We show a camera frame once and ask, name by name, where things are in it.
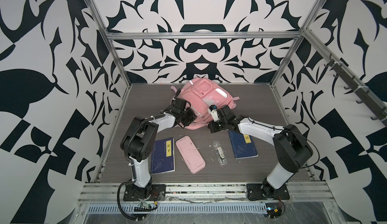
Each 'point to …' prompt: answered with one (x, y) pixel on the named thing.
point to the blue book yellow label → (243, 145)
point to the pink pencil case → (191, 154)
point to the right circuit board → (272, 210)
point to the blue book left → (163, 157)
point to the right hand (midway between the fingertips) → (208, 125)
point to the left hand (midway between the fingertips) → (199, 112)
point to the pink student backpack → (199, 94)
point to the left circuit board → (144, 207)
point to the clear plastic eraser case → (220, 152)
